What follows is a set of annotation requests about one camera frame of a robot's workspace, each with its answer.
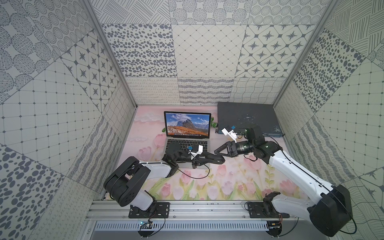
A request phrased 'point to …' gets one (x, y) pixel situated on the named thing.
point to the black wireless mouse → (216, 159)
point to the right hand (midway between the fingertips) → (217, 153)
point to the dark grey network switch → (240, 116)
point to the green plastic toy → (214, 125)
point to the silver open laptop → (188, 128)
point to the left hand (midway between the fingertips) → (211, 152)
